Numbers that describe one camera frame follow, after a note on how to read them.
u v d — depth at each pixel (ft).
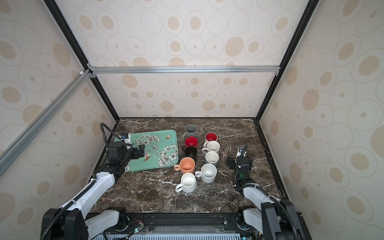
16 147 1.74
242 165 2.16
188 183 2.81
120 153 2.08
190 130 3.32
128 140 2.44
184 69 2.94
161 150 3.29
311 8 2.25
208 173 2.94
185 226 2.40
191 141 3.19
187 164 3.02
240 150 2.53
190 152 3.03
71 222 1.28
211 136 3.35
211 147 3.12
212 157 2.98
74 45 2.61
